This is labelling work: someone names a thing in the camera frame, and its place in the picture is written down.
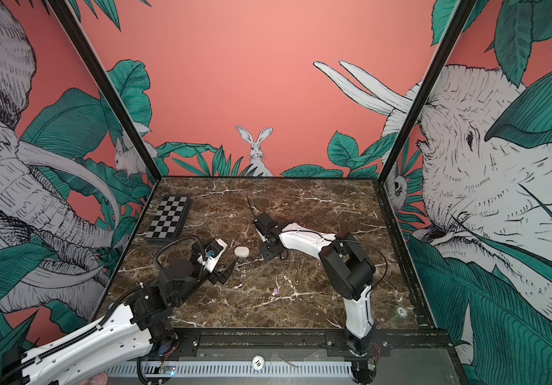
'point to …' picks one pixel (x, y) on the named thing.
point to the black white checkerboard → (169, 216)
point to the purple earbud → (276, 292)
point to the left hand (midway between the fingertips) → (225, 245)
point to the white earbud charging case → (241, 251)
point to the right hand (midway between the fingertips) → (267, 249)
